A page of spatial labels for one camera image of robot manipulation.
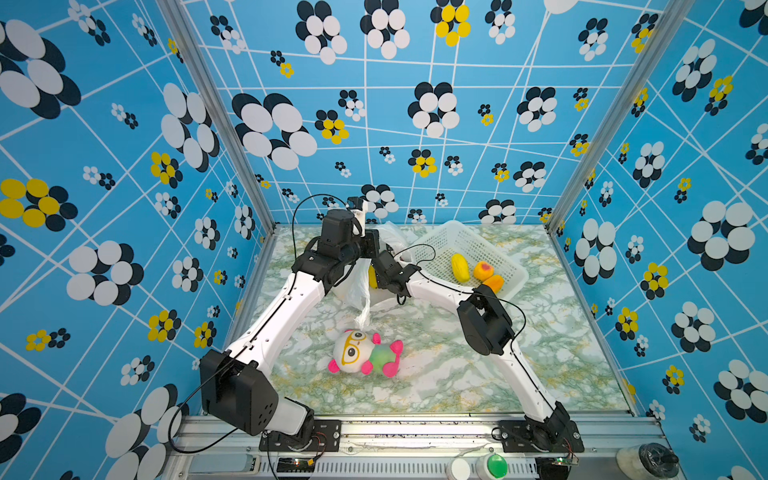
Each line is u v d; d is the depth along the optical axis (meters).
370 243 0.68
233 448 0.72
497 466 0.62
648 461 0.62
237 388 0.40
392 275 0.80
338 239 0.57
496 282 0.98
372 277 0.96
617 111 0.85
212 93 0.82
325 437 0.73
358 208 0.67
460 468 0.64
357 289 0.76
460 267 1.02
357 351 0.80
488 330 0.61
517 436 0.72
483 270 0.99
